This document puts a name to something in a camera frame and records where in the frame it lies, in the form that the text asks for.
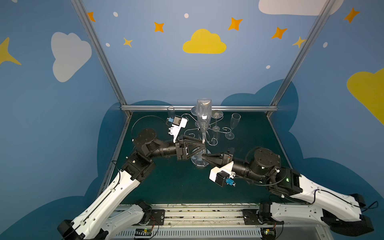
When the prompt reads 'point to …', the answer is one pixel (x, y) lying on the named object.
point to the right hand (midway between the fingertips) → (208, 148)
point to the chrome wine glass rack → (207, 132)
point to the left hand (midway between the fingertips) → (202, 142)
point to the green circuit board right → (268, 233)
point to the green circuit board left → (143, 232)
